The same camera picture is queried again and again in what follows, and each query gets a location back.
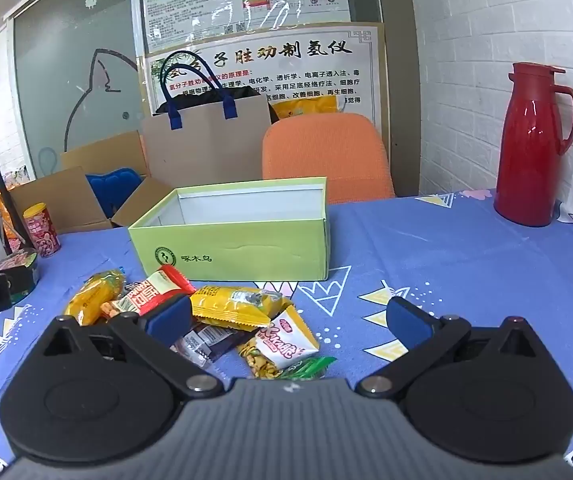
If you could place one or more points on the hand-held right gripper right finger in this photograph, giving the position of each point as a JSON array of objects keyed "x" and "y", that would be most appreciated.
[{"x": 406, "y": 325}]

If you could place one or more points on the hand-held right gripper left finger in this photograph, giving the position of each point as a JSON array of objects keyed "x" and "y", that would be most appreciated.
[{"x": 170, "y": 316}]

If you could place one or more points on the red fried snack packet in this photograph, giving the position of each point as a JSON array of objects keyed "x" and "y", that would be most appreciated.
[{"x": 156, "y": 287}]

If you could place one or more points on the dark brown snack packet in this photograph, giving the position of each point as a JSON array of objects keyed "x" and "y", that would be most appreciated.
[{"x": 216, "y": 342}]

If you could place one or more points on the orange yellow snack packet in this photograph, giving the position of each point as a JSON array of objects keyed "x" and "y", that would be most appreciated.
[{"x": 91, "y": 295}]

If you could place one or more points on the light green cardboard box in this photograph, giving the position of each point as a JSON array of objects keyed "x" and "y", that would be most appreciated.
[{"x": 236, "y": 250}]

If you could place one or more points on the light green snack packet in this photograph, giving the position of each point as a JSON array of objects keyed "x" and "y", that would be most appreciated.
[{"x": 309, "y": 366}]

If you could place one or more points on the pink white peanut packet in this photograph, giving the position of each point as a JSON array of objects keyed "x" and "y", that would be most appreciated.
[{"x": 279, "y": 342}]

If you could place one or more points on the round green tin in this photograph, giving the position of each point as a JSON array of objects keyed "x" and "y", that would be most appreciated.
[{"x": 24, "y": 272}]

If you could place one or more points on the colourful packets pile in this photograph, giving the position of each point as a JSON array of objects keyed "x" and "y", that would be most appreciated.
[{"x": 11, "y": 230}]

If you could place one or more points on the blue patterned tablecloth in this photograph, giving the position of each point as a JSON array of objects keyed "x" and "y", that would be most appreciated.
[{"x": 441, "y": 260}]

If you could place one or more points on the red snack can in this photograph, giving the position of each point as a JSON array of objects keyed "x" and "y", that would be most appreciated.
[{"x": 41, "y": 232}]

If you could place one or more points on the brown cardboard box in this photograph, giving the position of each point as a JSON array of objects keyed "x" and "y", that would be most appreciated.
[{"x": 56, "y": 200}]

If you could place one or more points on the blue plastic cushion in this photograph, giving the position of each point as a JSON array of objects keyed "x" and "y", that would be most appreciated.
[{"x": 114, "y": 187}]

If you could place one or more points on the orange chair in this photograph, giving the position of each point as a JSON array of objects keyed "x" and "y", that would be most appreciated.
[{"x": 321, "y": 155}]

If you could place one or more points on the red thermos jug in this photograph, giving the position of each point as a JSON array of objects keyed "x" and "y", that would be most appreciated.
[{"x": 531, "y": 150}]

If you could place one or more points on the yellow plastic bag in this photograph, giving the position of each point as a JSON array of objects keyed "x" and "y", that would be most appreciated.
[{"x": 306, "y": 107}]

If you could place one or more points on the white wall poster green border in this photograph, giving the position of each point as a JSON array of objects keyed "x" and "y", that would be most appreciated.
[{"x": 286, "y": 67}]

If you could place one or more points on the laminated wall poster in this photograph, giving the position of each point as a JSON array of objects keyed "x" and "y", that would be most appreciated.
[{"x": 206, "y": 0}]

